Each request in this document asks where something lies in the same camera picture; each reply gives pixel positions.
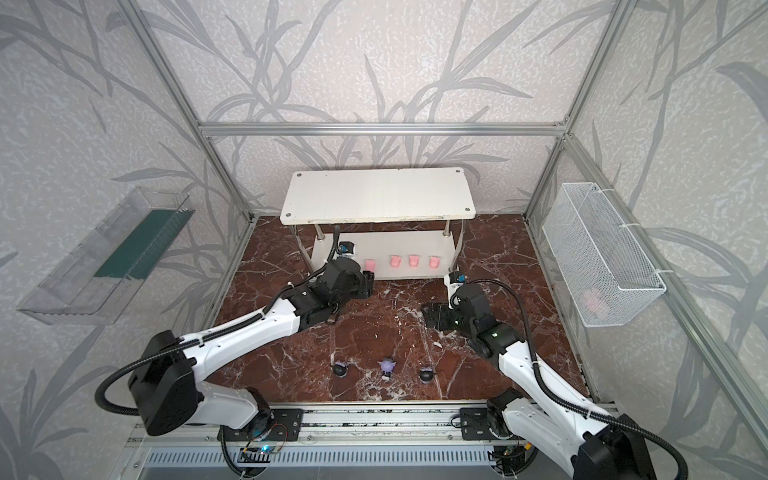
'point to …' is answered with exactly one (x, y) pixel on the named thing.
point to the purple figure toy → (387, 364)
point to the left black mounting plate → (288, 426)
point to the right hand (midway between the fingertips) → (433, 297)
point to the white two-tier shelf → (405, 223)
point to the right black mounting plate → (476, 424)
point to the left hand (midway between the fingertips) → (371, 267)
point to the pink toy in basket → (594, 300)
